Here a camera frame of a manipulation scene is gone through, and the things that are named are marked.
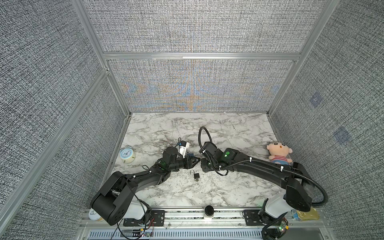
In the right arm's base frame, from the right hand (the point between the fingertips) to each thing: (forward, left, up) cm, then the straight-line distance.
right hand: (202, 165), depth 82 cm
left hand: (+2, +2, +1) cm, 3 cm away
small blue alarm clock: (+9, +46, -5) cm, 47 cm away
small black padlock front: (-2, +3, -10) cm, 10 cm away
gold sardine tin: (-22, -52, -7) cm, 57 cm away
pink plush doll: (+10, -47, -4) cm, 48 cm away
